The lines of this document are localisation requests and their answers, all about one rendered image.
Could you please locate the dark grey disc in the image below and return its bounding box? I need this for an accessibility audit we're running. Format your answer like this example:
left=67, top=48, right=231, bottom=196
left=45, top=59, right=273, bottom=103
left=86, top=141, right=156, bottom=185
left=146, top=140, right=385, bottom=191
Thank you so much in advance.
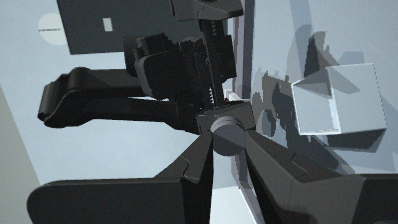
left=210, top=116, right=245, bottom=131
left=212, top=121, right=246, bottom=156

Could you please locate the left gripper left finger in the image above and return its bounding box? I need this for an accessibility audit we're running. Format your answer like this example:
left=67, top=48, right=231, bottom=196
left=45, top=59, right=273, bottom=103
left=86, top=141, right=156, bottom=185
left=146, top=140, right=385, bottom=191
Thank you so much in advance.
left=27, top=131, right=214, bottom=224

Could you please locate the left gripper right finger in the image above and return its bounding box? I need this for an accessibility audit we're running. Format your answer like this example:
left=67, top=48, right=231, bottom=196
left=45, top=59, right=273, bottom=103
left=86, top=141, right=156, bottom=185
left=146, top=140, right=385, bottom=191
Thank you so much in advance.
left=244, top=130, right=398, bottom=224

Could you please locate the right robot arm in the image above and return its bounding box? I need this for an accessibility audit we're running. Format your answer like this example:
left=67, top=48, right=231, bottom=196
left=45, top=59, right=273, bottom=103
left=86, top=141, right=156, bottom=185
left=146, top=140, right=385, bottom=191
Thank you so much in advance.
left=37, top=33, right=205, bottom=135

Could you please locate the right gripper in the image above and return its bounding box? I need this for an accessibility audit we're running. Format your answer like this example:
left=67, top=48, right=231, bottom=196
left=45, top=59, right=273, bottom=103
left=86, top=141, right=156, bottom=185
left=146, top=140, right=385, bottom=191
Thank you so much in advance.
left=169, top=0, right=256, bottom=135

